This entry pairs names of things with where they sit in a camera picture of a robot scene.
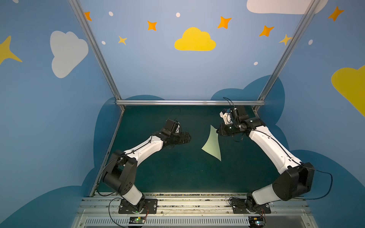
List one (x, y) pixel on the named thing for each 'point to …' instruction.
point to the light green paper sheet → (212, 146)
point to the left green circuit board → (137, 220)
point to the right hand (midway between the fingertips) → (217, 129)
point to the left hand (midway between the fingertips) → (187, 139)
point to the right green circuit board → (256, 221)
